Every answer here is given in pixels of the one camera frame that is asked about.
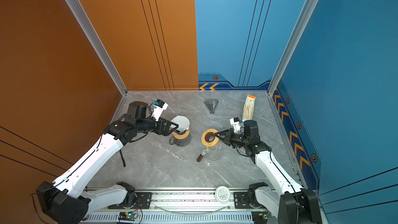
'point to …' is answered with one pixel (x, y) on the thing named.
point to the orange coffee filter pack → (249, 108)
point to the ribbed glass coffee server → (184, 142)
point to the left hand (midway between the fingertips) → (172, 122)
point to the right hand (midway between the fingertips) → (215, 136)
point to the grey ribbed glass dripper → (211, 104)
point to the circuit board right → (260, 217)
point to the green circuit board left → (128, 216)
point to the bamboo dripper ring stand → (181, 137)
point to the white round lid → (222, 194)
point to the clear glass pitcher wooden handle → (211, 153)
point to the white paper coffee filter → (183, 123)
